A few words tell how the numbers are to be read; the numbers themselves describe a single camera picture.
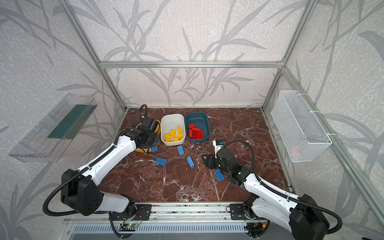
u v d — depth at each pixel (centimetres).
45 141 64
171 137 102
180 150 96
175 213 75
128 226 71
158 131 71
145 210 74
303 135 62
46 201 38
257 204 61
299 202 42
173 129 104
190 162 89
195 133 102
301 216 40
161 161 91
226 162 61
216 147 73
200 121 111
